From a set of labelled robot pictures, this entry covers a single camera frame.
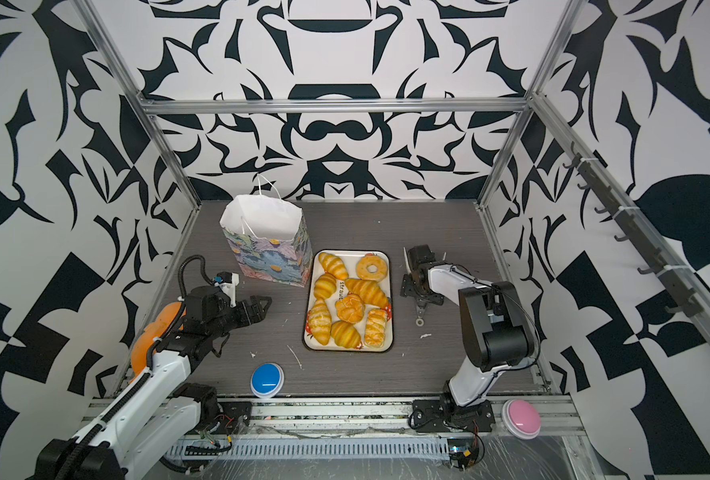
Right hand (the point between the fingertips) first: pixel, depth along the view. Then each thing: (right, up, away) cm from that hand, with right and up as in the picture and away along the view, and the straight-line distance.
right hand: (420, 289), depth 96 cm
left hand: (-47, 0, -12) cm, 49 cm away
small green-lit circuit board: (+5, -33, -25) cm, 42 cm away
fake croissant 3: (-23, -10, -13) cm, 28 cm away
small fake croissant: (-30, +2, -2) cm, 30 cm away
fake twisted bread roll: (-15, -11, -13) cm, 23 cm away
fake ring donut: (-15, +6, +5) cm, 17 cm away
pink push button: (+19, -27, -23) cm, 40 cm away
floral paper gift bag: (-42, +16, -19) cm, 49 cm away
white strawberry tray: (-22, -3, -4) cm, 23 cm away
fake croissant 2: (-31, -7, -9) cm, 33 cm away
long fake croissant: (-17, 0, -4) cm, 17 cm away
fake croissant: (-28, +7, +3) cm, 29 cm away
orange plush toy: (-75, -9, -14) cm, 77 cm away
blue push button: (-43, -20, -17) cm, 51 cm away
